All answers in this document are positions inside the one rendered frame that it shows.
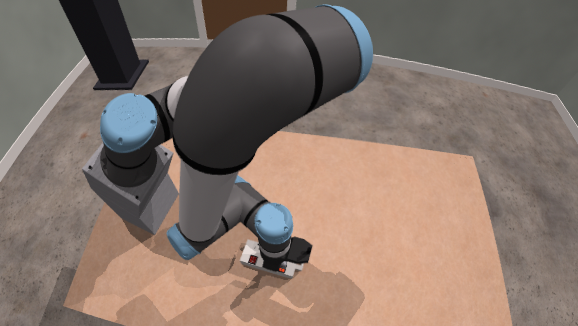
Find white power strip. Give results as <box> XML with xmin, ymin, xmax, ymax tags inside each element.
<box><xmin>240</xmin><ymin>239</ymin><xmax>304</xmax><ymax>279</ymax></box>

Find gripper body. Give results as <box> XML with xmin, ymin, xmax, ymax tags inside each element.
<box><xmin>259</xmin><ymin>236</ymin><xmax>313</xmax><ymax>272</ymax></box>

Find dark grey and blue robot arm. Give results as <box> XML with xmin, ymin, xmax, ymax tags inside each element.
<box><xmin>100</xmin><ymin>4</ymin><xmax>373</xmax><ymax>260</ymax></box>

